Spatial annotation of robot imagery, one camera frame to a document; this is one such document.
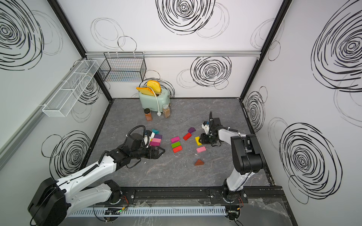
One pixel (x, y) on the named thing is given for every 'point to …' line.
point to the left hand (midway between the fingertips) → (159, 150)
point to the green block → (176, 144)
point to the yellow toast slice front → (145, 91)
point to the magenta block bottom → (175, 139)
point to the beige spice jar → (166, 110)
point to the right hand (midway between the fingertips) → (202, 140)
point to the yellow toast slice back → (155, 85)
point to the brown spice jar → (148, 113)
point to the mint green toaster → (148, 101)
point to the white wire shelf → (60, 104)
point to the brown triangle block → (199, 162)
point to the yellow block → (197, 140)
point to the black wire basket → (123, 67)
